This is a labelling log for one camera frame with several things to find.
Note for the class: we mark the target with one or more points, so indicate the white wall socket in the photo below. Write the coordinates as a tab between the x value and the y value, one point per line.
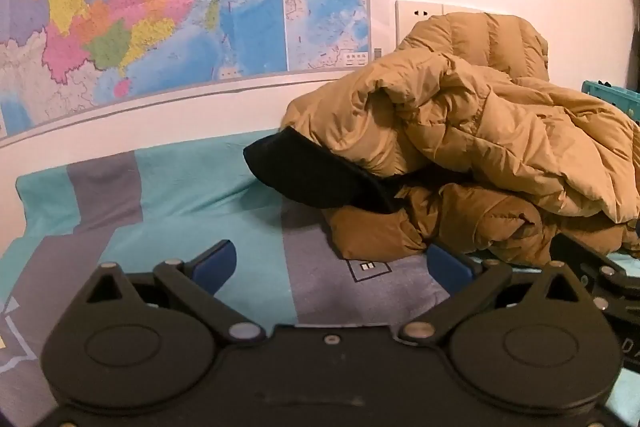
415	19

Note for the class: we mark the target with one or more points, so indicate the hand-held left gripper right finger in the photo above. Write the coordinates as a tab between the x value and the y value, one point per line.
446	269

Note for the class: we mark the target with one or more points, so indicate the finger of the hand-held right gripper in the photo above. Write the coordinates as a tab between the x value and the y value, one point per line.
582	257

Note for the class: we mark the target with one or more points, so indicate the teal plastic crate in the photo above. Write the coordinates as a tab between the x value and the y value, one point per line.
612	94

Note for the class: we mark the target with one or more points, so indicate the teal and grey bed sheet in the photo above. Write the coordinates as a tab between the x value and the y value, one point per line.
175	187

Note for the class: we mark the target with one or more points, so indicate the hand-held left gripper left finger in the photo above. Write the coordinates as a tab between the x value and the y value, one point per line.
216	263

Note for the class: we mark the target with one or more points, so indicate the tan down jacket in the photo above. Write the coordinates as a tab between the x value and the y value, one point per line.
500	132

